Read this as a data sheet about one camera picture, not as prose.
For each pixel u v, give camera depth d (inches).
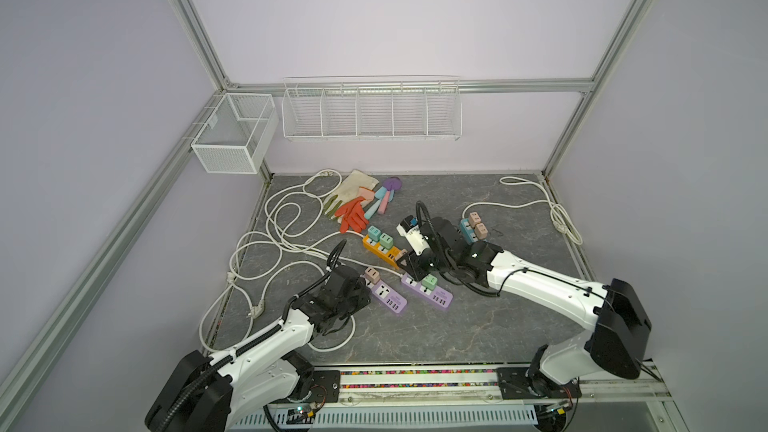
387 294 34.2
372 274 34.1
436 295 34.2
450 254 23.3
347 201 44.0
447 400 28.7
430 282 33.3
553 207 43.5
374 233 37.1
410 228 27.3
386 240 36.9
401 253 29.6
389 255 36.7
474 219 38.9
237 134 39.9
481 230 37.8
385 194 44.1
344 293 25.9
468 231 39.7
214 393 15.7
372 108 38.3
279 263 38.0
